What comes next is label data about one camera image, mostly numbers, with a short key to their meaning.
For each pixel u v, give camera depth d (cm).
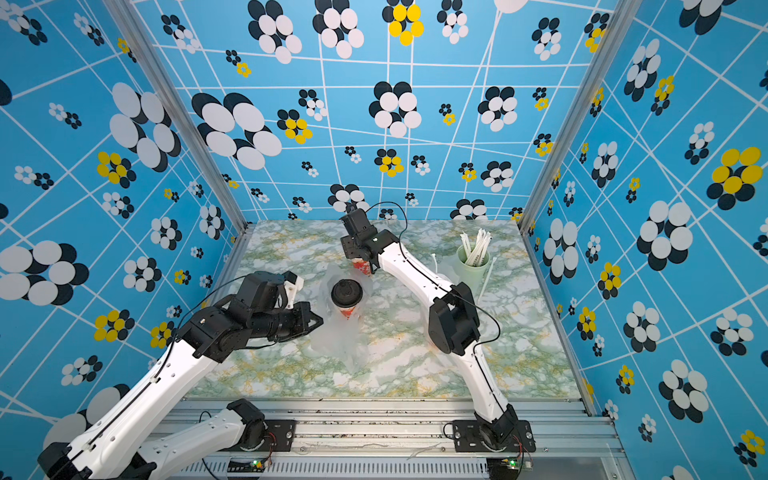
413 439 75
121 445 38
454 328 56
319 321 69
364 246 69
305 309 61
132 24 70
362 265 94
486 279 103
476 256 94
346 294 81
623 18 68
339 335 79
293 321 61
